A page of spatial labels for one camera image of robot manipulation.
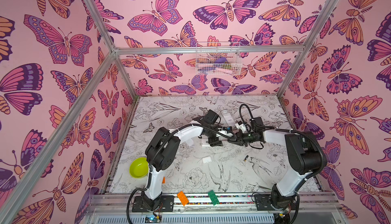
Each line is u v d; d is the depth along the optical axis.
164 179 0.81
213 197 0.75
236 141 0.83
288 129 0.57
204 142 0.92
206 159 0.88
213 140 0.81
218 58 0.97
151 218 0.73
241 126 0.90
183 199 0.74
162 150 0.51
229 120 1.04
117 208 0.73
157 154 0.51
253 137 0.81
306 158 0.47
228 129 0.78
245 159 0.88
